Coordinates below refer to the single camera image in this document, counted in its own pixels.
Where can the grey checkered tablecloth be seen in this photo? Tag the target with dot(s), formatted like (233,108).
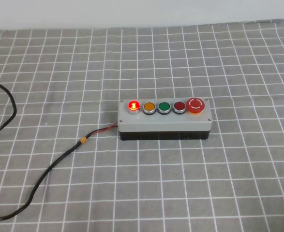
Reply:
(68,82)

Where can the yellow push button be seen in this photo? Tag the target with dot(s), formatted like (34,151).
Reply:
(149,108)

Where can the dark red push button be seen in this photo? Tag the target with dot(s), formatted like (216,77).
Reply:
(179,108)

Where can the grey black button switch box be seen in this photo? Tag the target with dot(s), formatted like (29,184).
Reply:
(164,127)

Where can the green push button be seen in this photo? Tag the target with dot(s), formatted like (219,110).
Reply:
(164,108)

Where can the red emergency stop button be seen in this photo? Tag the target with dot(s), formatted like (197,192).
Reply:
(195,105)

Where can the red lit indicator lamp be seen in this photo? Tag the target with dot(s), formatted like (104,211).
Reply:
(134,107)

